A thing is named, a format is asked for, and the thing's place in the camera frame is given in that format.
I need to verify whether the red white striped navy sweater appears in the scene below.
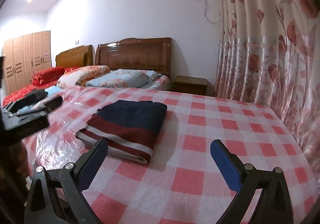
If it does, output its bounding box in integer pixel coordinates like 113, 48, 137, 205
75, 100, 168, 164

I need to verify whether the person's left hand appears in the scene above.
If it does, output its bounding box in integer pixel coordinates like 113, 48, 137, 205
1, 141, 30, 178

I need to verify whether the dark folded garment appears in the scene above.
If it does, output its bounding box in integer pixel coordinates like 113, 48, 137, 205
7, 89, 48, 113

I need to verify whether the red blanket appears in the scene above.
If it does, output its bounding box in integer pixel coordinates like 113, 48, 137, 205
3, 67, 79, 106

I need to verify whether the light wooden wardrobe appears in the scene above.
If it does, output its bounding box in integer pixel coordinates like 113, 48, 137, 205
3, 31, 52, 95

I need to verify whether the orange floral pillow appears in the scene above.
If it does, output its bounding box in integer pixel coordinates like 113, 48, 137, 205
56, 65, 110, 89

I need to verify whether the light wooden headboard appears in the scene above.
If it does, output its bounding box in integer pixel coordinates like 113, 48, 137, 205
55, 45, 93, 68

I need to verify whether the light blue floral pillow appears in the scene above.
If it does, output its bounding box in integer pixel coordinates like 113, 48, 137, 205
86, 69, 161, 88

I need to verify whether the dark wooden nightstand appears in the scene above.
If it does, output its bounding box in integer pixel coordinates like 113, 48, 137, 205
170, 76, 208, 96

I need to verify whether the floral mattress sheet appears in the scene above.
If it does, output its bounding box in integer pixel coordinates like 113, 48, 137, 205
140, 75, 170, 91

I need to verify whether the dark wooden headboard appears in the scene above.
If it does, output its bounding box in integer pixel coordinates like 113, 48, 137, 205
95, 37, 171, 77

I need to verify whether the pink floral curtain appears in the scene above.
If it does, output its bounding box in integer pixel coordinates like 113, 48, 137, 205
216, 0, 319, 173

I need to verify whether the air conditioner cable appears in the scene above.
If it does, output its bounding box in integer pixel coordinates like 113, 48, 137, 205
203, 0, 222, 25

